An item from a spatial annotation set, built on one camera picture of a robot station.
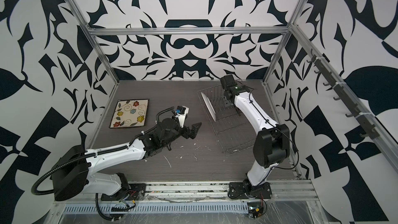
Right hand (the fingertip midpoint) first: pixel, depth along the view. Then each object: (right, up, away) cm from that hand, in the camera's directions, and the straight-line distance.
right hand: (234, 96), depth 87 cm
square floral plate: (-64, -11, +13) cm, 66 cm away
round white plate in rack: (-14, -5, +2) cm, 15 cm away
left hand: (-22, -10, -11) cm, 26 cm away
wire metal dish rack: (+1, -21, +8) cm, 22 cm away
